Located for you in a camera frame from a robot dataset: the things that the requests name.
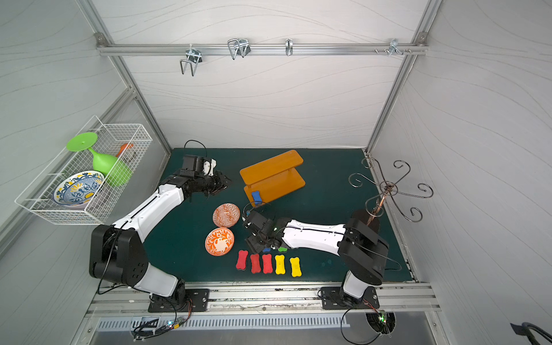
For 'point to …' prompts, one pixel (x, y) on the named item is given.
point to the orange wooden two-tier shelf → (273, 177)
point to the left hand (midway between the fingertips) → (231, 182)
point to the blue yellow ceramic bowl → (78, 189)
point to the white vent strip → (229, 321)
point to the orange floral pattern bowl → (219, 241)
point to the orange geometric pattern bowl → (226, 215)
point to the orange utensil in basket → (123, 148)
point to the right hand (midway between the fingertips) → (255, 236)
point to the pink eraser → (241, 261)
